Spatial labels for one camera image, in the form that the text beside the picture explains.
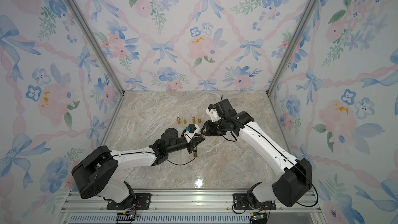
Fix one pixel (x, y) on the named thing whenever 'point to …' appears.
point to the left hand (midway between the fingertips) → (205, 136)
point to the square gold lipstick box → (195, 152)
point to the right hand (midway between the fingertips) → (204, 133)
